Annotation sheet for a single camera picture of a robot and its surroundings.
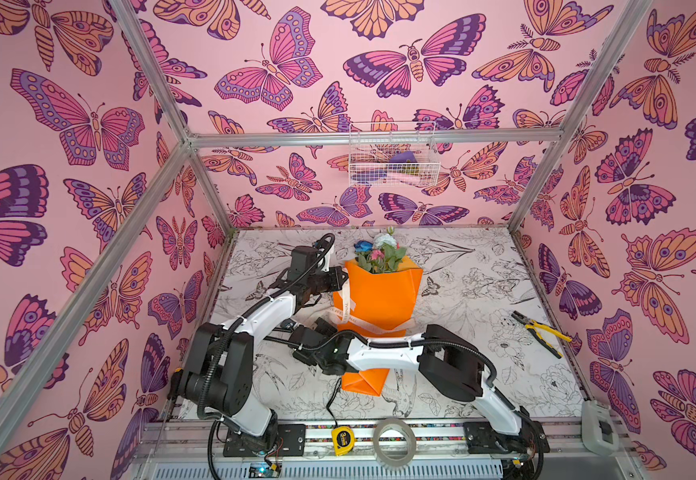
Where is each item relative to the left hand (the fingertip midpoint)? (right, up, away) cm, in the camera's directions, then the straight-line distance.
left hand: (351, 272), depth 88 cm
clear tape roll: (+9, -42, -19) cm, 48 cm away
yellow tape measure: (-2, -40, -15) cm, 42 cm away
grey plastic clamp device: (+59, -37, -18) cm, 71 cm away
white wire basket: (+13, +37, +8) cm, 40 cm away
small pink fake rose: (+9, +5, +21) cm, 23 cm away
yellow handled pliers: (+56, -17, +5) cm, 59 cm away
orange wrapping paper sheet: (+9, -11, +10) cm, 17 cm away
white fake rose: (+12, +11, +18) cm, 24 cm away
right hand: (-13, -17, 0) cm, 22 cm away
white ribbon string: (-1, -9, 0) cm, 9 cm away
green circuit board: (-21, -47, -16) cm, 54 cm away
